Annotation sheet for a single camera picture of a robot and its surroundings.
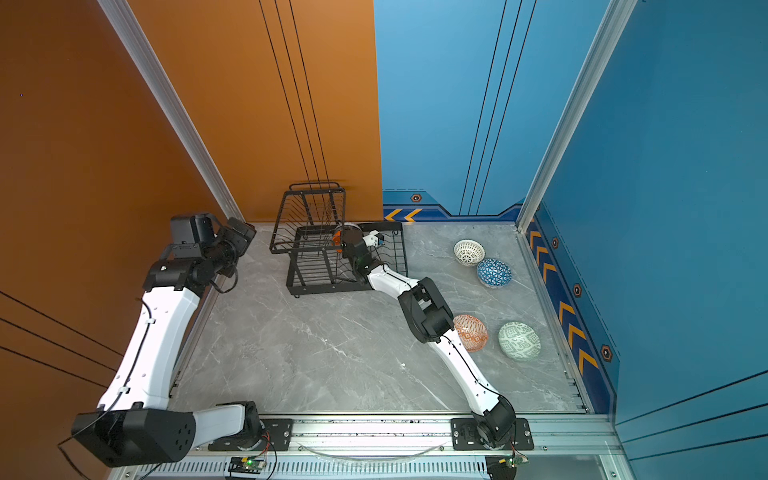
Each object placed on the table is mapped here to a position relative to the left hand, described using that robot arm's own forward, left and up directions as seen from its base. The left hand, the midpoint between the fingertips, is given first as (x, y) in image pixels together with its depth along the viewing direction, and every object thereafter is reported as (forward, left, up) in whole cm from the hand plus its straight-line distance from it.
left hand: (248, 232), depth 75 cm
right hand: (+21, -17, -18) cm, 32 cm away
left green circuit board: (-45, -1, -33) cm, 56 cm away
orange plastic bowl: (+17, -17, -21) cm, 32 cm away
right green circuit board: (-44, -66, -31) cm, 85 cm away
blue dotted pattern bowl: (+9, -71, -29) cm, 77 cm away
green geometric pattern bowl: (-15, -74, -30) cm, 81 cm away
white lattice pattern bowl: (+19, -64, -29) cm, 73 cm away
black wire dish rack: (+26, -6, -24) cm, 35 cm away
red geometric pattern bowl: (-12, -60, -29) cm, 68 cm away
